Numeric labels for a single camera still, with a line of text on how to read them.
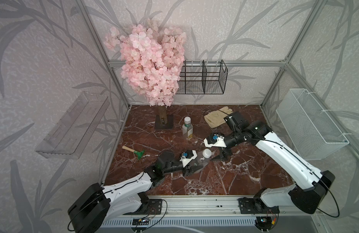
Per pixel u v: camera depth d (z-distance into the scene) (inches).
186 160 25.4
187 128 38.7
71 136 26.3
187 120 34.1
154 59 23.9
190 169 25.9
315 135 23.5
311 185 15.3
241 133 20.4
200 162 27.2
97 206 15.9
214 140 21.5
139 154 36.2
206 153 26.1
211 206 29.7
